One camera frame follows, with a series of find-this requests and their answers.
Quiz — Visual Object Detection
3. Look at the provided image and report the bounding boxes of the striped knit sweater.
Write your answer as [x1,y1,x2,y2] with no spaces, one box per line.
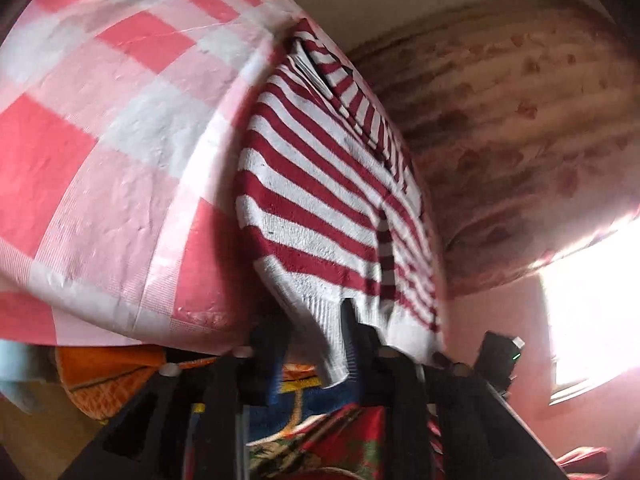
[235,17,448,386]

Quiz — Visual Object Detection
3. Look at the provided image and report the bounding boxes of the pink checked bed sheet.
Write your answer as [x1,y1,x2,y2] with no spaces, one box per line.
[0,0,311,348]

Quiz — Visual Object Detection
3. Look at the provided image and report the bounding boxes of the floral curtain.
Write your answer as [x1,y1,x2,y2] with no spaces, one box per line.
[345,0,640,301]

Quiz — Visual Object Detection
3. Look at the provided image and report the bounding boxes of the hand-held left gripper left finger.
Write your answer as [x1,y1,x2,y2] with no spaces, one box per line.
[60,325,291,480]

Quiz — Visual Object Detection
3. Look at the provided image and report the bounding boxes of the orange patterned blanket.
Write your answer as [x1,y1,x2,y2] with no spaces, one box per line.
[55,345,441,480]

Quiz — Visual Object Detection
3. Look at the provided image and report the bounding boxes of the light blue blanket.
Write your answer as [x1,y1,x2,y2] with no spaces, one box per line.
[0,340,61,413]

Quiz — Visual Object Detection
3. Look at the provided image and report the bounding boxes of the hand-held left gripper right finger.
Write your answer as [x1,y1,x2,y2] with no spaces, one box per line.
[340,300,566,480]

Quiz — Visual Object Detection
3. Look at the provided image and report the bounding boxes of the bright window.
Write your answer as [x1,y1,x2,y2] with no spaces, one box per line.
[540,210,640,406]

